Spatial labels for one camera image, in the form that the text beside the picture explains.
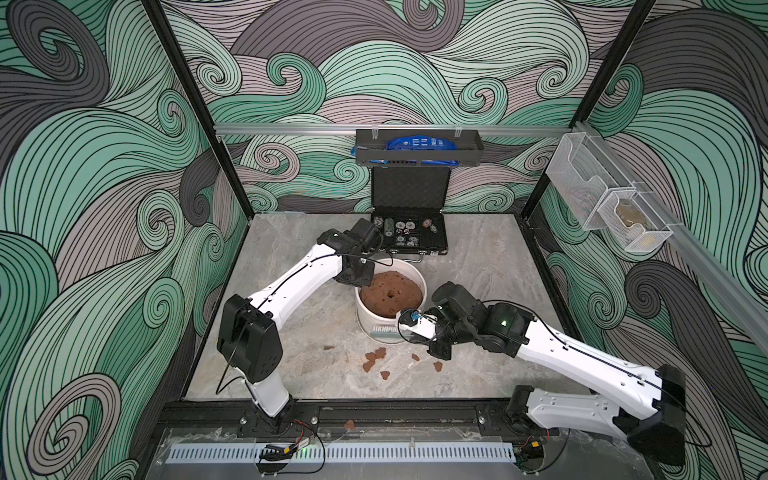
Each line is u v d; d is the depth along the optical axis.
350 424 0.73
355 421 0.74
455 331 0.58
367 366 0.82
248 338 0.44
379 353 0.85
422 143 0.92
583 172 0.93
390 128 0.94
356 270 0.69
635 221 0.67
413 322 0.58
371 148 0.92
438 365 0.83
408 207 1.17
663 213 0.65
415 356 0.84
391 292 0.86
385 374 0.81
